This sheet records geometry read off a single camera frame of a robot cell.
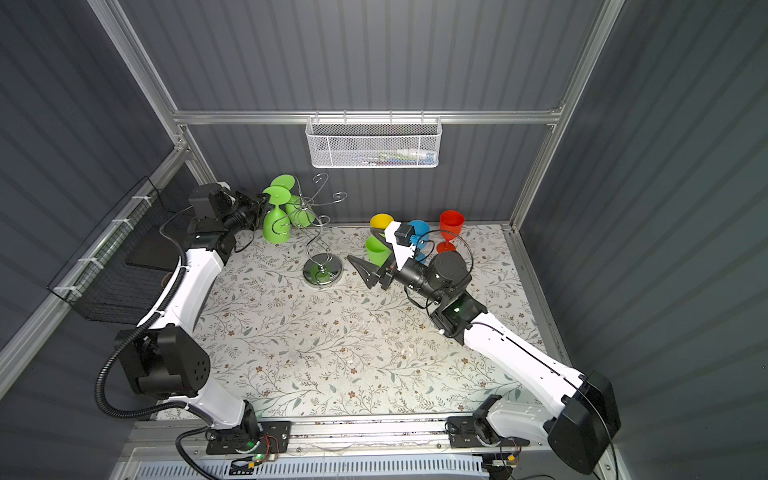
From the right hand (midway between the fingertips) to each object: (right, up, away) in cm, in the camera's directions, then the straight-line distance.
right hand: (364, 247), depth 60 cm
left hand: (-27, +16, +19) cm, 36 cm away
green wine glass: (+1, -1, +33) cm, 33 cm away
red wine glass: (+26, +9, +39) cm, 47 cm away
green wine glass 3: (-22, +11, +26) cm, 36 cm away
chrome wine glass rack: (-19, -6, +44) cm, 49 cm away
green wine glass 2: (-25, +6, +18) cm, 31 cm away
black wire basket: (-59, -5, +10) cm, 60 cm away
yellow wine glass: (+2, +11, +44) cm, 45 cm away
